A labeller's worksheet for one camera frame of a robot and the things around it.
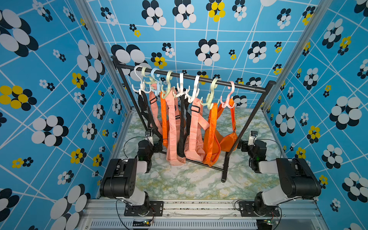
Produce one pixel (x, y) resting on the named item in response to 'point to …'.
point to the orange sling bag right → (229, 142)
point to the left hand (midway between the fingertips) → (155, 138)
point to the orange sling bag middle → (212, 147)
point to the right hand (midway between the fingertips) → (249, 138)
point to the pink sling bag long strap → (172, 157)
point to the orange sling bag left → (165, 120)
